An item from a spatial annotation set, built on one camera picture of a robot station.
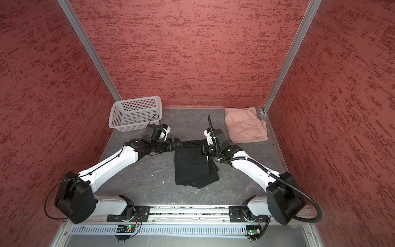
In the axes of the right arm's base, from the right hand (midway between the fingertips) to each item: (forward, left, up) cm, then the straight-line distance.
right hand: (197, 152), depth 82 cm
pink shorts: (+26, -33, -10) cm, 43 cm away
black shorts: (-6, +3, -8) cm, 10 cm away
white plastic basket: (+42, +49, -12) cm, 65 cm away
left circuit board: (-32, +35, -14) cm, 50 cm away
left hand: (+2, +12, +1) cm, 12 cm away
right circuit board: (-35, -25, -15) cm, 46 cm away
